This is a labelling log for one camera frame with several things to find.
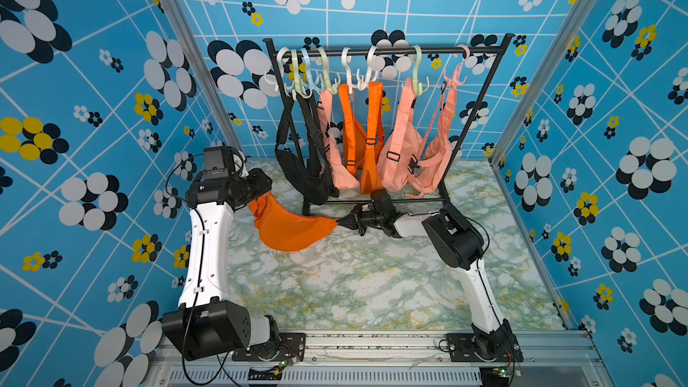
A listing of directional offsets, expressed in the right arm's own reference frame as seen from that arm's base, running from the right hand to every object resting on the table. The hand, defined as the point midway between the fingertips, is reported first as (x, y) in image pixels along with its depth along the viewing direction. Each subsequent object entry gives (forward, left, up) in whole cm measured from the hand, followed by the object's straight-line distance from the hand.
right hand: (338, 219), depth 94 cm
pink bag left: (+9, -1, +13) cm, 16 cm away
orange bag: (+13, -9, +22) cm, 27 cm away
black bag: (+19, +13, +14) cm, 27 cm away
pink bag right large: (+13, -21, +23) cm, 34 cm away
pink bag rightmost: (+19, -35, +5) cm, 40 cm away
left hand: (-1, +19, +23) cm, 30 cm away
